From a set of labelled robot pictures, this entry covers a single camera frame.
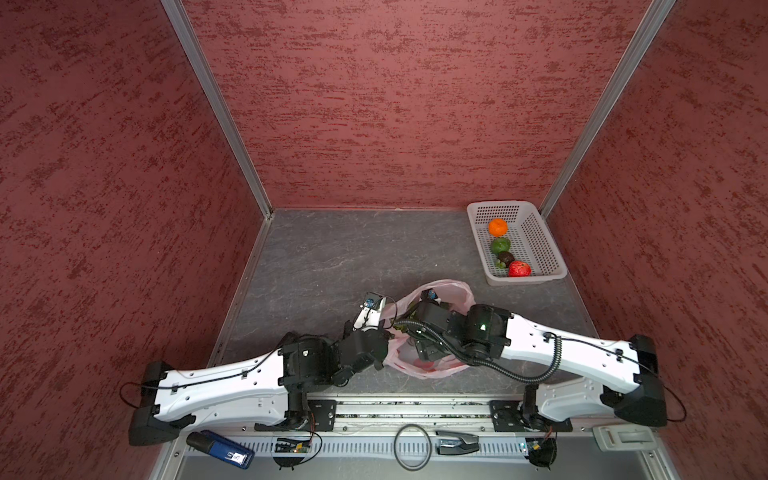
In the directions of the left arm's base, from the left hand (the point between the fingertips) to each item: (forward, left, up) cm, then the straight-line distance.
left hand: (382, 329), depth 70 cm
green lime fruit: (+37, -40, -13) cm, 56 cm away
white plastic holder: (-20, -59, -16) cm, 64 cm away
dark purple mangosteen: (+32, -42, -13) cm, 54 cm away
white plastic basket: (+43, -54, -16) cm, 71 cm away
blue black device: (-23, +36, -15) cm, 45 cm away
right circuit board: (-22, -40, -20) cm, 50 cm away
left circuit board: (-22, +22, -21) cm, 38 cm away
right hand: (-4, -12, -3) cm, 13 cm away
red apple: (+27, -45, -12) cm, 54 cm away
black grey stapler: (-21, -18, -17) cm, 32 cm away
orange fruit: (+46, -42, -13) cm, 64 cm away
